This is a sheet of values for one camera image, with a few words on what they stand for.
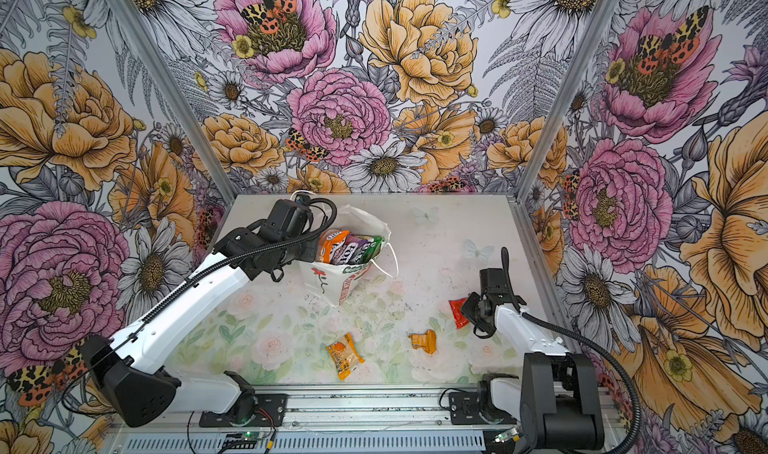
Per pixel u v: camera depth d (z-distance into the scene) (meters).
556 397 0.42
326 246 0.77
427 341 0.84
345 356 0.81
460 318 0.89
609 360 0.42
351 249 0.80
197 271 0.47
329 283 0.80
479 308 0.79
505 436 0.72
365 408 0.76
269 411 0.74
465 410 0.74
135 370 0.39
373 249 0.83
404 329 0.87
